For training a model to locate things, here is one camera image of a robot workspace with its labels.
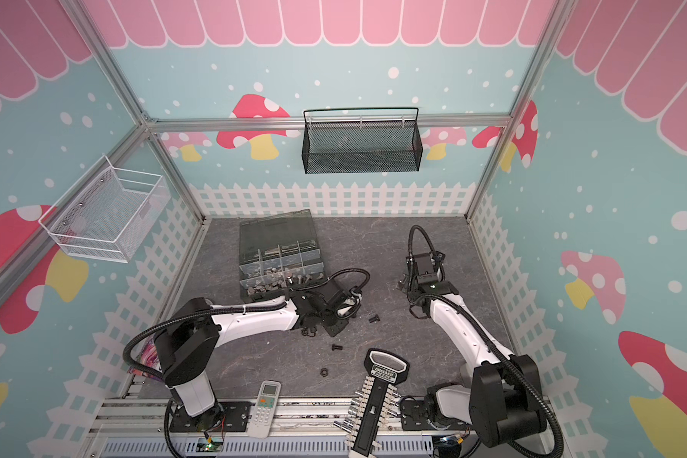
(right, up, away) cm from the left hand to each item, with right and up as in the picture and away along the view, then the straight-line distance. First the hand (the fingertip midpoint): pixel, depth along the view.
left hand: (340, 322), depth 88 cm
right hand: (+24, +12, 0) cm, 27 cm away
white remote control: (-19, -19, -13) cm, 30 cm away
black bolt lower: (0, -7, -2) cm, 7 cm away
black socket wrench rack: (+10, -18, -12) cm, 24 cm away
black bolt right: (+11, 0, +4) cm, 12 cm away
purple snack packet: (-59, -8, -3) cm, 59 cm away
